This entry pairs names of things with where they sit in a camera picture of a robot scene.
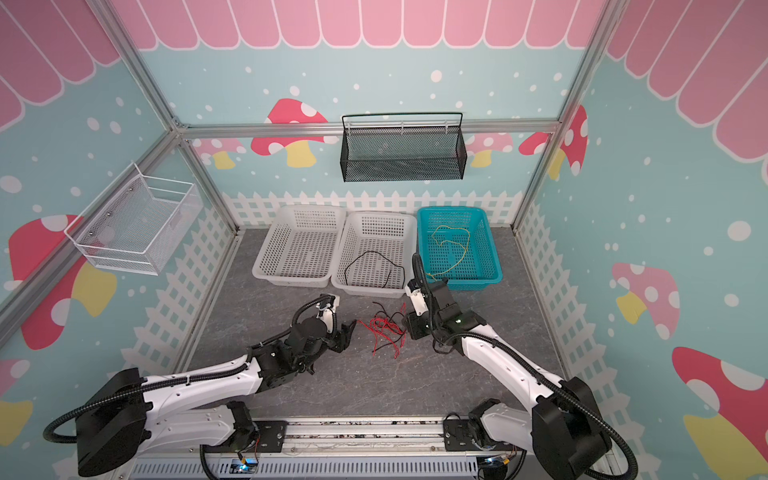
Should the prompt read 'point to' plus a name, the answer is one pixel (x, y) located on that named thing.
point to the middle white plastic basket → (376, 255)
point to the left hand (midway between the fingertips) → (347, 323)
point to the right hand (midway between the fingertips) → (408, 319)
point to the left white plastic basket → (303, 246)
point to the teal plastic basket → (479, 268)
